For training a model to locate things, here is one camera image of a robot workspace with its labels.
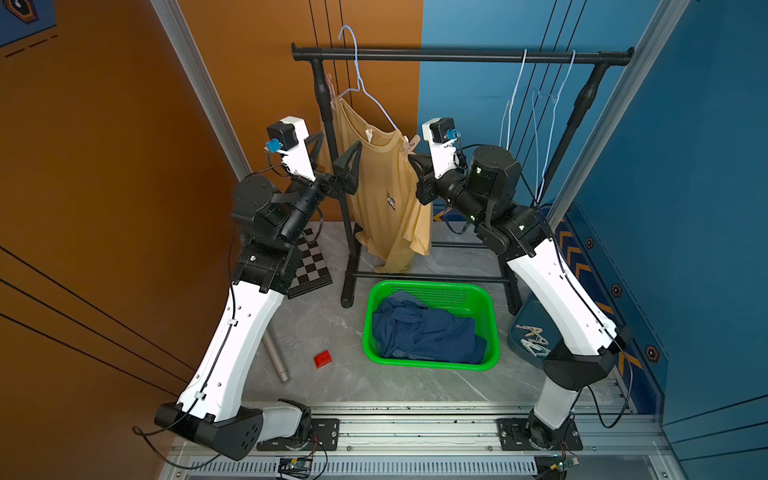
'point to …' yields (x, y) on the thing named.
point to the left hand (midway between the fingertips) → (339, 136)
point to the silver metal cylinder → (284, 374)
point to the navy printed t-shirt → (404, 327)
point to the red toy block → (322, 359)
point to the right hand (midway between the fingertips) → (416, 152)
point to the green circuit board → (297, 467)
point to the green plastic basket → (477, 302)
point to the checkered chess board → (313, 271)
